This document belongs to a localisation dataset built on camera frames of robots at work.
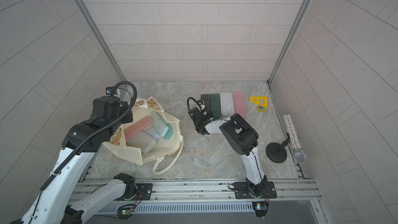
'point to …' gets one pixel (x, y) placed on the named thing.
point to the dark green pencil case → (215, 107)
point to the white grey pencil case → (227, 108)
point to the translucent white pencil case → (145, 140)
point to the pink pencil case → (240, 104)
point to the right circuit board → (261, 208)
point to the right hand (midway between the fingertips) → (204, 112)
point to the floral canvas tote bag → (167, 150)
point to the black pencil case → (207, 99)
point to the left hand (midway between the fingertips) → (131, 105)
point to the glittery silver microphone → (298, 154)
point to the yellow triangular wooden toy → (261, 101)
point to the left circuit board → (125, 212)
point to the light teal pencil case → (161, 127)
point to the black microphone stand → (275, 152)
